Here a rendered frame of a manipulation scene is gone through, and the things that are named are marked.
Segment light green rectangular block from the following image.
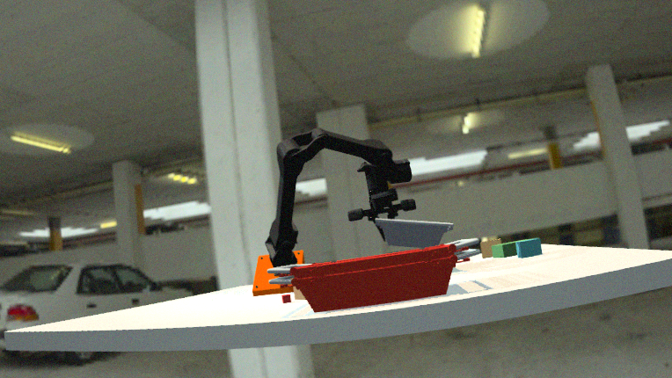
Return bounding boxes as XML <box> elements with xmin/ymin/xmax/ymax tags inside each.
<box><xmin>492</xmin><ymin>240</ymin><xmax>525</xmax><ymax>258</ymax></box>

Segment blue block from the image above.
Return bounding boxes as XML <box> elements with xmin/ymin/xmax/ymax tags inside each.
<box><xmin>515</xmin><ymin>238</ymin><xmax>543</xmax><ymax>258</ymax></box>

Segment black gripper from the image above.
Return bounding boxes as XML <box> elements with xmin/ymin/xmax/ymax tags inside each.
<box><xmin>347</xmin><ymin>183</ymin><xmax>416</xmax><ymax>241</ymax></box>

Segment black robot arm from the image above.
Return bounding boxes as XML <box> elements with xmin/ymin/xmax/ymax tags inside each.
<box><xmin>265</xmin><ymin>128</ymin><xmax>412</xmax><ymax>268</ymax></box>

